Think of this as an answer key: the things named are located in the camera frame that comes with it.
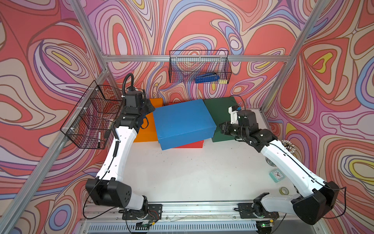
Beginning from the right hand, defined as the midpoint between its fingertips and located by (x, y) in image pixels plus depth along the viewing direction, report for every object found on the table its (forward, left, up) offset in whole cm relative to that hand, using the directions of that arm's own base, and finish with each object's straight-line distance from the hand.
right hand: (219, 128), depth 76 cm
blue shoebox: (+6, +19, -3) cm, 20 cm away
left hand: (+12, +36, +10) cm, 39 cm away
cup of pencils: (-7, -37, -8) cm, 39 cm away
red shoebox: (-1, +12, -14) cm, 18 cm away
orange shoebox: (+2, +39, -3) cm, 39 cm away
